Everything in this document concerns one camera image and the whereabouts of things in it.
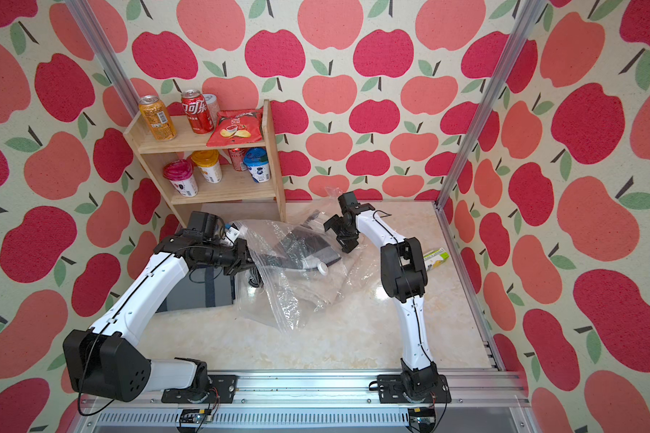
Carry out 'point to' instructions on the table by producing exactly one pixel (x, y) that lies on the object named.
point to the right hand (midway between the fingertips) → (332, 240)
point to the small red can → (237, 156)
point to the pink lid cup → (180, 172)
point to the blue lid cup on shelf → (257, 163)
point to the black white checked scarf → (302, 247)
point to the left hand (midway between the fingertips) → (264, 264)
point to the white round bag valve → (322, 269)
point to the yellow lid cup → (208, 161)
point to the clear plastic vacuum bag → (300, 269)
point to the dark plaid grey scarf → (204, 286)
